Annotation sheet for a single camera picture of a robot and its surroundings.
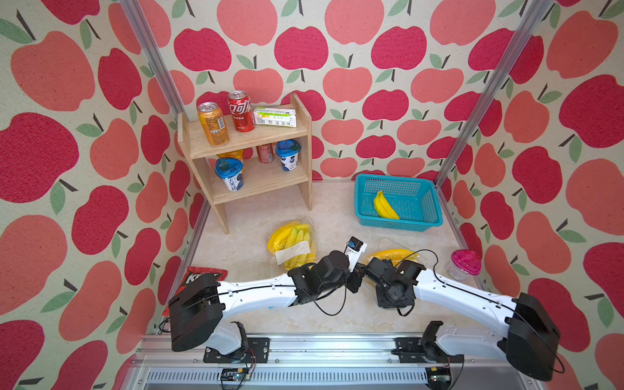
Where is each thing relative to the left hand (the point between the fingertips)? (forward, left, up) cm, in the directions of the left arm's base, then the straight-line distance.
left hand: (371, 276), depth 72 cm
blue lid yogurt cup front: (+32, +46, +13) cm, 58 cm away
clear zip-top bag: (+12, +29, -11) cm, 33 cm away
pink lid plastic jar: (+7, -34, -6) cm, 36 cm away
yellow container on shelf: (+41, +46, +13) cm, 63 cm away
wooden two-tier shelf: (+39, +39, +4) cm, 55 cm away
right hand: (-4, -7, -14) cm, 16 cm away
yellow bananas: (+38, -15, -14) cm, 43 cm away
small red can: (+47, +36, +9) cm, 60 cm away
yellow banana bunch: (+21, +27, -10) cm, 36 cm away
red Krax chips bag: (+8, +62, -16) cm, 65 cm away
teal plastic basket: (+45, -33, -17) cm, 58 cm away
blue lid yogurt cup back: (+43, +27, +13) cm, 53 cm away
